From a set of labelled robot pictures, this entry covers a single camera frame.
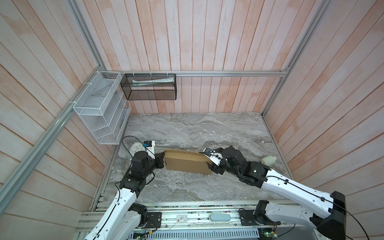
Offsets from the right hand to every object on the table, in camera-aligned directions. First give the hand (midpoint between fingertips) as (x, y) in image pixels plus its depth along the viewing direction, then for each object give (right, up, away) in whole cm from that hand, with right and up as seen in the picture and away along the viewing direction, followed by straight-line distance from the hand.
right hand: (211, 155), depth 75 cm
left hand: (-25, -1, +4) cm, 25 cm away
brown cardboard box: (-13, -4, +3) cm, 13 cm away
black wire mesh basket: (-40, +44, +30) cm, 66 cm away
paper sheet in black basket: (-30, +43, +15) cm, 55 cm away
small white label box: (-15, -32, -2) cm, 35 cm away
